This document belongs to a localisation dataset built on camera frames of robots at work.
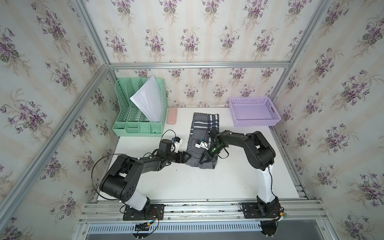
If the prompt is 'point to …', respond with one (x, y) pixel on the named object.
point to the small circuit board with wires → (144, 226)
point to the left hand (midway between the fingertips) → (187, 156)
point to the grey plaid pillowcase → (202, 124)
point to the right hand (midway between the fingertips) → (202, 162)
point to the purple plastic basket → (254, 111)
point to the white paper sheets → (149, 98)
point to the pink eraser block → (172, 114)
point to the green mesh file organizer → (131, 121)
